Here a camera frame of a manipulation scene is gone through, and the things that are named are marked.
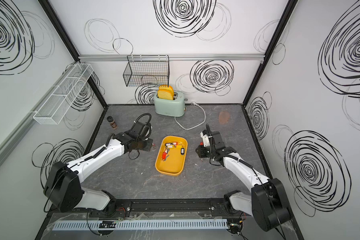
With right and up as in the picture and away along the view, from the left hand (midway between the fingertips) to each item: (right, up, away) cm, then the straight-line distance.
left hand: (149, 144), depth 86 cm
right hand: (+28, -4, -1) cm, 29 cm away
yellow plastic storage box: (+14, -13, +3) cm, 19 cm away
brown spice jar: (-29, +13, +13) cm, 34 cm away
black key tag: (+19, -6, +8) cm, 22 cm away
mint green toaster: (+15, +22, +19) cm, 33 cm away
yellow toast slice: (+8, +32, +13) cm, 36 cm away
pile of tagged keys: (+9, -7, +7) cm, 14 cm away
